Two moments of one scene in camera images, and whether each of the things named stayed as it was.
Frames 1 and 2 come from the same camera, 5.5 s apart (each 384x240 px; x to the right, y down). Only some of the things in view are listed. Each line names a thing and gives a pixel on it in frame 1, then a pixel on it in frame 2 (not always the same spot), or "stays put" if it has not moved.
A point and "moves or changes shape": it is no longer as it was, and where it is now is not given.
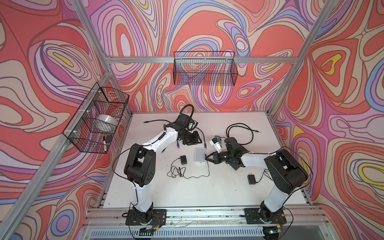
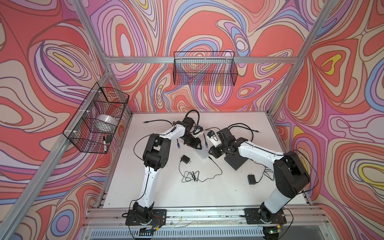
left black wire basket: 92,130 stays put
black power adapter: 183,160 moves or changes shape
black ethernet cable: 147,121 stays put
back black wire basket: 205,68 stays put
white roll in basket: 107,118 stays put
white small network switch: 199,155 moves or changes shape
